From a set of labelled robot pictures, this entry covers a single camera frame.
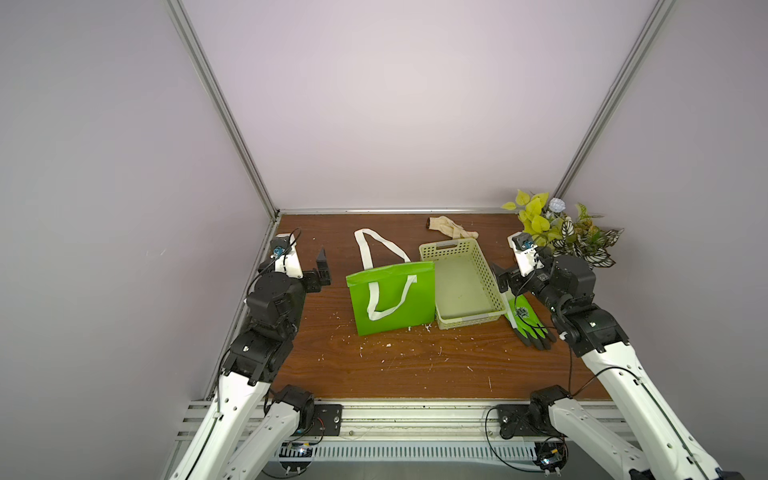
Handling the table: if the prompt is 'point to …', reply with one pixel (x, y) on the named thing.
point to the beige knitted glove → (449, 227)
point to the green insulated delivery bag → (392, 292)
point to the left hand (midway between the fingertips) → (306, 249)
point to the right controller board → (550, 456)
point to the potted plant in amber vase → (577, 235)
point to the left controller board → (295, 449)
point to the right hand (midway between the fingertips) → (514, 247)
